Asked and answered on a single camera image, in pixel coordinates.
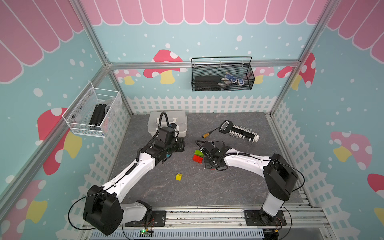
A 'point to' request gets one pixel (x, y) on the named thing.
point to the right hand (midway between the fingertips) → (209, 163)
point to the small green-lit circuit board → (144, 233)
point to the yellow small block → (179, 177)
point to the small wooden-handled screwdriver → (208, 134)
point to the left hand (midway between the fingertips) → (185, 145)
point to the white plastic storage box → (179, 118)
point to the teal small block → (168, 155)
